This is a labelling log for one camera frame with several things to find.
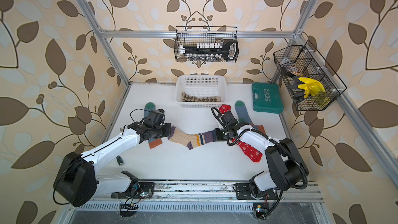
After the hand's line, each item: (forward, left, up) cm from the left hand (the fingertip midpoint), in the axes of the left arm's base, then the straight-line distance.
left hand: (170, 128), depth 85 cm
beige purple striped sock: (-4, -12, -8) cm, 15 cm away
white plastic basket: (+37, -16, -9) cm, 41 cm away
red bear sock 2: (-11, -47, -9) cm, 49 cm away
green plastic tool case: (+26, -62, -4) cm, 67 cm away
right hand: (-2, -26, -6) cm, 26 cm away
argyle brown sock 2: (+28, -6, -8) cm, 30 cm away
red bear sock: (+21, -33, -8) cm, 39 cm away
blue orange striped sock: (+21, +19, -9) cm, 29 cm away
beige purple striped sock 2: (0, -2, -4) cm, 5 cm away
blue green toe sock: (+14, -45, -9) cm, 48 cm away
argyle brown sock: (+28, -26, -8) cm, 39 cm away
